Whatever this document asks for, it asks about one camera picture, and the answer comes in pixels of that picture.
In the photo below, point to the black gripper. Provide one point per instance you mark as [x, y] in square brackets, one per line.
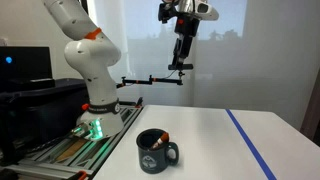
[186, 30]

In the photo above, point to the brown dry erase marker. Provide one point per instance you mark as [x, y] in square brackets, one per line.
[161, 140]

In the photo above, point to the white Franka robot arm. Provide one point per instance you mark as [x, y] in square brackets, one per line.
[90, 56]

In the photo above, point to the dark green enamel mug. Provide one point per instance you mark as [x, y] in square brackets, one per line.
[153, 158]

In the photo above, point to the blue tape strip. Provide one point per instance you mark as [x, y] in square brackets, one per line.
[250, 146]

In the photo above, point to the black cabinet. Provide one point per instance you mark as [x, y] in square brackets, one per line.
[50, 106]

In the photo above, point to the black monitor with blue light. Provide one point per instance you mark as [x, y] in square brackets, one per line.
[25, 63]

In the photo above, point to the orange black clamp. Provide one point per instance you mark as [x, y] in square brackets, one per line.
[82, 175]

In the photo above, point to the black bar-shaped exterior camera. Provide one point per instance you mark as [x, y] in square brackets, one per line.
[180, 67]

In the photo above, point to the black articulated camera mount arm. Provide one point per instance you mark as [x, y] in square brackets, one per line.
[150, 80]

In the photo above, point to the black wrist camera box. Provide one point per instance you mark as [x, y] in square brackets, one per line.
[165, 13]

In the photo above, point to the aluminium rail base frame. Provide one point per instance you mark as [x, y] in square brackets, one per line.
[66, 153]

